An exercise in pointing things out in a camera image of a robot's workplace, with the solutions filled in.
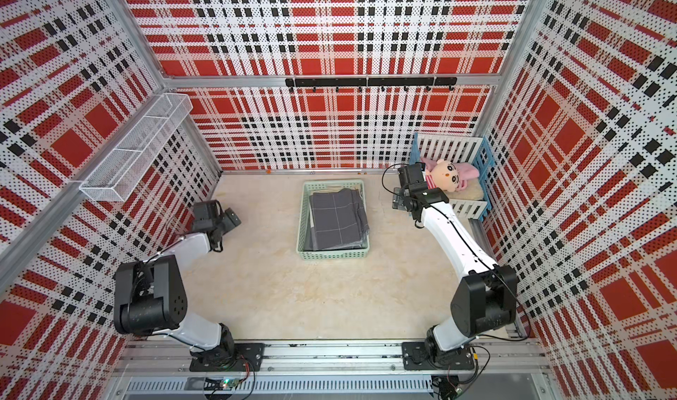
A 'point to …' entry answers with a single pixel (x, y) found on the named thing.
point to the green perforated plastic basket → (329, 186)
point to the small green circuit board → (228, 383)
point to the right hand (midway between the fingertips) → (419, 197)
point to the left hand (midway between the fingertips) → (229, 221)
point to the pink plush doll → (447, 175)
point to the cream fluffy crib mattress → (472, 191)
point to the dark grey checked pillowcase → (336, 220)
